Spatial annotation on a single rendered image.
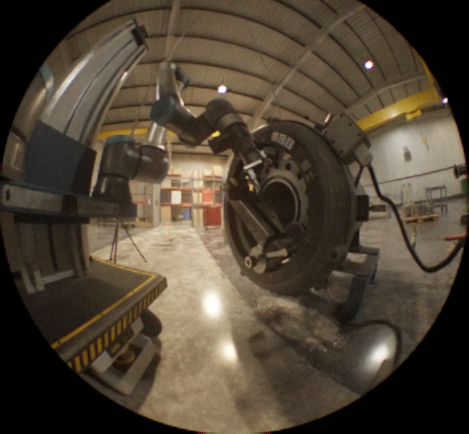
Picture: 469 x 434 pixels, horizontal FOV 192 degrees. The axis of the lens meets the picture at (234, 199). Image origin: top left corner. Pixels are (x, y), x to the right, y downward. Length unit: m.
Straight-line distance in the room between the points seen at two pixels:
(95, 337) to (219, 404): 0.39
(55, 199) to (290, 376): 0.84
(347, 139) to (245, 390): 0.79
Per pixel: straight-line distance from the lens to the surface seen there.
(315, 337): 0.76
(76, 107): 0.79
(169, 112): 0.42
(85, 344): 0.39
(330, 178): 0.37
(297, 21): 8.57
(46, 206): 0.42
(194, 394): 0.61
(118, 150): 0.61
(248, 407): 0.59
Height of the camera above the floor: 0.58
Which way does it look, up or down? 6 degrees up
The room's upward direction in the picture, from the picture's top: 2 degrees counter-clockwise
